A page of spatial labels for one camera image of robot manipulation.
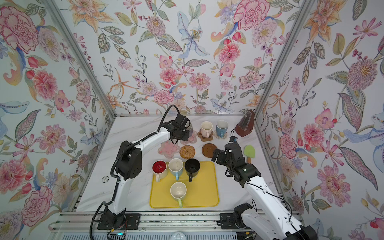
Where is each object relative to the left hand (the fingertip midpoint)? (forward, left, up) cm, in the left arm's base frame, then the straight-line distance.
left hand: (188, 135), depth 97 cm
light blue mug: (-18, +8, -8) cm, 21 cm away
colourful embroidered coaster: (+6, -19, -8) cm, 22 cm away
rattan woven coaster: (-6, +1, -10) cm, 12 cm away
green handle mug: (-32, +6, -9) cm, 34 cm away
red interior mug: (-19, +18, -7) cm, 27 cm away
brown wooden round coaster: (-5, -13, -9) cm, 16 cm away
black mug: (-20, -2, -2) cm, 21 cm away
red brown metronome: (+9, -39, 0) cm, 40 cm away
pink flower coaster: (-5, +13, -9) cm, 17 cm away
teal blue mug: (+6, -22, 0) cm, 23 cm away
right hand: (-17, -17, +8) cm, 26 cm away
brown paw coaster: (+3, -11, -9) cm, 14 cm away
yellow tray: (-31, -8, -10) cm, 34 cm away
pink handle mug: (+7, -12, 0) cm, 14 cm away
